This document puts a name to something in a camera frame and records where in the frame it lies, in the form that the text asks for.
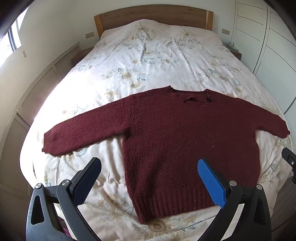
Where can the wooden nightstand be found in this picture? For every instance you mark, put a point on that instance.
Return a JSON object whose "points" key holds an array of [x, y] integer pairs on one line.
{"points": [[235, 54], [79, 56]]}

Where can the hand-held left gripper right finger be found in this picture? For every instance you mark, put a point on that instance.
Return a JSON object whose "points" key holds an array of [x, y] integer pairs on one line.
{"points": [[211, 180]]}

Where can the window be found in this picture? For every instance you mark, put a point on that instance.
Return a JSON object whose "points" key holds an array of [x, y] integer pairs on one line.
{"points": [[13, 37]]}

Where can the beige wall switch plate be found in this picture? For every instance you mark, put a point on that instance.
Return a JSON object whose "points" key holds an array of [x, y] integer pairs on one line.
{"points": [[225, 31], [89, 35]]}

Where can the beige window-side cabinet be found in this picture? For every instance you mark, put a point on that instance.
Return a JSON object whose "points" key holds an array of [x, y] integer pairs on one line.
{"points": [[34, 92]]}

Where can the white wardrobe doors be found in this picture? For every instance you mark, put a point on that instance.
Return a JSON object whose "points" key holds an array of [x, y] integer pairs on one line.
{"points": [[261, 34]]}

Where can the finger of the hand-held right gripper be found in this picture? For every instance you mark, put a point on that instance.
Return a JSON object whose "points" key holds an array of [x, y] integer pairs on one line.
{"points": [[289, 157]]}

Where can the wooden headboard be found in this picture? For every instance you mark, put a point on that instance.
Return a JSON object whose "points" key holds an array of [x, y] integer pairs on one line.
{"points": [[150, 14]]}

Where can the white floral duvet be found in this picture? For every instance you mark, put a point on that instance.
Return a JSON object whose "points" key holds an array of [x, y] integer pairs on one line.
{"points": [[150, 58]]}

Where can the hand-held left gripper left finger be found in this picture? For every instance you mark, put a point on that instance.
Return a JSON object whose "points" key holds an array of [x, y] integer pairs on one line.
{"points": [[89, 178]]}

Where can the dark red knit sweater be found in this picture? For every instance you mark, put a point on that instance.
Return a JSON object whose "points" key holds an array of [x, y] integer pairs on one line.
{"points": [[166, 139]]}

